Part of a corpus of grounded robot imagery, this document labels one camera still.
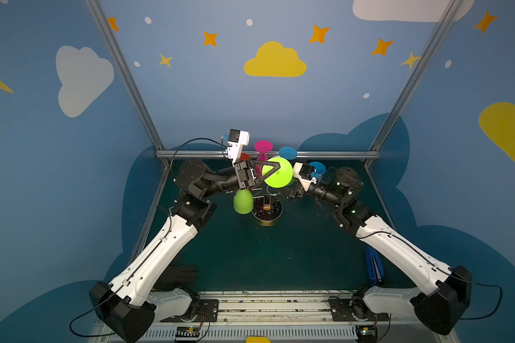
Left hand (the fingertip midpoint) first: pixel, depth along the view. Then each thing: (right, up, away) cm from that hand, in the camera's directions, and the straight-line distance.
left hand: (278, 165), depth 50 cm
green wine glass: (-11, -11, +31) cm, 35 cm away
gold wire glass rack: (-1, -17, +51) cm, 54 cm away
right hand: (+2, +1, +13) cm, 13 cm away
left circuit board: (-30, -57, +24) cm, 68 cm away
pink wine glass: (-3, +11, +37) cm, 38 cm away
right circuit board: (+33, -57, +24) cm, 70 cm away
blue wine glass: (+7, +8, +34) cm, 36 cm away
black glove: (-36, -40, +31) cm, 62 cm away
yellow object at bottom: (-5, -56, +20) cm, 60 cm away
